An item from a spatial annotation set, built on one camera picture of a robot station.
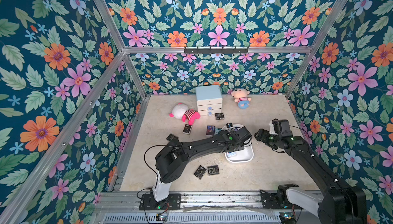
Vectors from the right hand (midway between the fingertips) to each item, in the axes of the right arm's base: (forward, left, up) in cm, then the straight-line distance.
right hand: (260, 136), depth 84 cm
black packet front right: (-16, +26, -9) cm, 32 cm away
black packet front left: (-18, +33, -9) cm, 39 cm away
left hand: (-5, +10, -2) cm, 12 cm away
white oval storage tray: (-6, +7, -12) cm, 15 cm away
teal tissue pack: (+9, +24, -9) cm, 27 cm away
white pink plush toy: (+19, +48, -3) cm, 52 cm away
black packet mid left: (+3, +53, -9) cm, 54 cm away
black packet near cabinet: (+20, +22, -8) cm, 31 cm away
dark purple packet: (+7, +28, -7) cm, 30 cm away
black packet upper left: (+9, +43, -8) cm, 45 cm away
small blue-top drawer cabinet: (+24, +29, +4) cm, 38 cm away
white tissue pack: (-8, +16, -8) cm, 20 cm away
